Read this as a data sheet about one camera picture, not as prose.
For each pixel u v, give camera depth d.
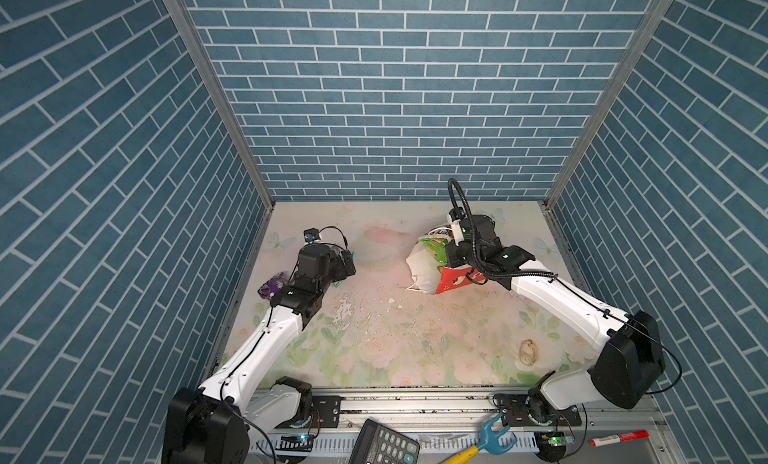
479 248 0.61
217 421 0.38
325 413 0.74
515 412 0.74
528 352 0.84
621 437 0.70
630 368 0.42
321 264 0.62
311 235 0.71
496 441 0.69
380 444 0.68
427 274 1.00
